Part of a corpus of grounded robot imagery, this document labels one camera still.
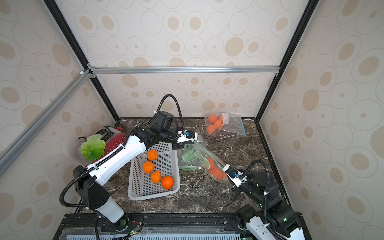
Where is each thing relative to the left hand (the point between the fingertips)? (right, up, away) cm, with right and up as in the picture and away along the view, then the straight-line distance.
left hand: (195, 138), depth 72 cm
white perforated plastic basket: (-31, -28, +13) cm, 44 cm away
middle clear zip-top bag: (+16, +10, +38) cm, 42 cm away
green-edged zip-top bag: (+10, -14, 0) cm, 17 cm away
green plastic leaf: (-53, -6, +6) cm, 54 cm away
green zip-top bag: (-1, -12, +23) cm, 26 cm away
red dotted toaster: (-47, 0, +14) cm, 49 cm away
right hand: (+17, -12, -7) cm, 22 cm away
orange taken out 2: (-15, -24, +9) cm, 30 cm away
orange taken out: (-22, -22, +12) cm, 34 cm away
